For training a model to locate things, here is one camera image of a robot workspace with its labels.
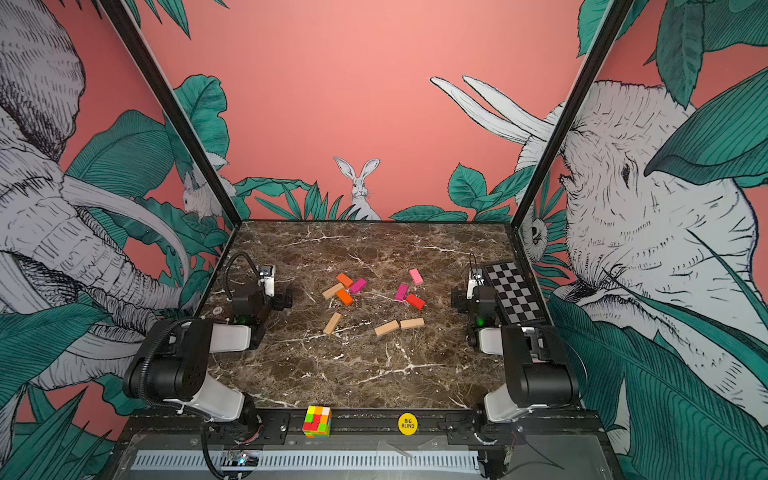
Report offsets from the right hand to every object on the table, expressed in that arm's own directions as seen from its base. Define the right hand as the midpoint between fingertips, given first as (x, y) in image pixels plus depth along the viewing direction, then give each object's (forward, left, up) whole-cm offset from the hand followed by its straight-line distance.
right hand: (471, 281), depth 95 cm
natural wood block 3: (-13, +27, -7) cm, 31 cm away
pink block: (+6, +17, -7) cm, 20 cm away
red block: (-3, +18, -8) cm, 20 cm away
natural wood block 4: (-11, +18, -7) cm, 22 cm away
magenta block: (+2, +38, -6) cm, 38 cm away
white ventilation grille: (-48, +72, -6) cm, 87 cm away
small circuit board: (-47, +61, -6) cm, 77 cm away
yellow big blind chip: (-40, +21, -7) cm, 45 cm away
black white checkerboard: (-5, -14, -5) cm, 16 cm away
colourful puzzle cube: (-40, +43, -1) cm, 59 cm away
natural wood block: (-1, +46, -6) cm, 47 cm away
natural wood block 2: (-12, +45, -6) cm, 47 cm away
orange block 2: (-3, +42, -6) cm, 42 cm away
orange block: (+5, +43, -7) cm, 43 cm away
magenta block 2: (0, +23, -7) cm, 24 cm away
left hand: (0, +63, +1) cm, 63 cm away
